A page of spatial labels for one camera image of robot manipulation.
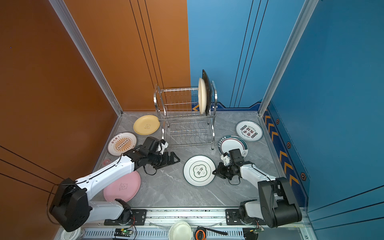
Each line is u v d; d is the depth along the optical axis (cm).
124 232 71
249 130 109
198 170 89
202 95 70
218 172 77
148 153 64
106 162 94
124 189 83
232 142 102
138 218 74
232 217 72
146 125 112
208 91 69
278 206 42
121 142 102
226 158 85
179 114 82
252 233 70
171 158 74
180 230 70
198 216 75
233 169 69
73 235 64
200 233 67
